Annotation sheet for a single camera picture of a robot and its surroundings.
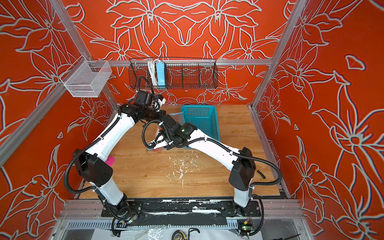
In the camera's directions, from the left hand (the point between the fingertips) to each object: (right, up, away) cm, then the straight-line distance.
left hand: (167, 116), depth 80 cm
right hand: (-4, -10, -4) cm, 11 cm away
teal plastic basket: (+24, -1, +30) cm, 39 cm away
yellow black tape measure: (+8, -53, -15) cm, 56 cm away
